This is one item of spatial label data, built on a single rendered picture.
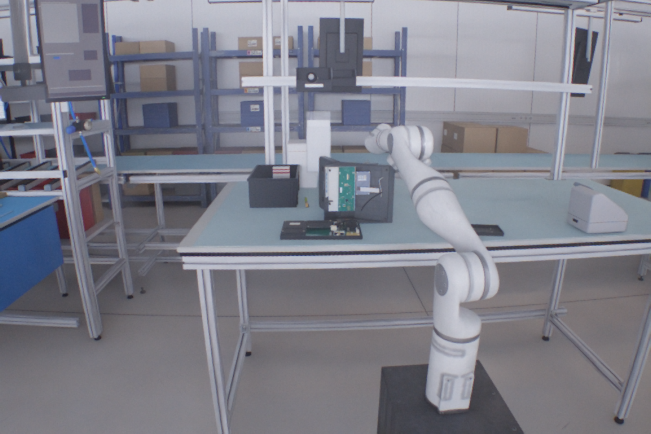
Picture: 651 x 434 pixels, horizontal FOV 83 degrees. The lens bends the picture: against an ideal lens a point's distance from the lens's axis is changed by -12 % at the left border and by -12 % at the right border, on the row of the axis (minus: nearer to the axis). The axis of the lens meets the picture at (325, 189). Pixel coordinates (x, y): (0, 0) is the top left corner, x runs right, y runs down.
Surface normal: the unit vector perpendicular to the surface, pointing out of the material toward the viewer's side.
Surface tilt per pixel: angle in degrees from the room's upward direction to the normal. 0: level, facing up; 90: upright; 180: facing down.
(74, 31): 101
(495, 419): 0
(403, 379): 0
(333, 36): 98
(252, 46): 90
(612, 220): 90
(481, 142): 90
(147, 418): 0
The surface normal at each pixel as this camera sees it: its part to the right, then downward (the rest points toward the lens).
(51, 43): 0.45, 0.40
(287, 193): 0.04, 0.25
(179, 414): 0.00, -0.97
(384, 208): -0.34, 0.23
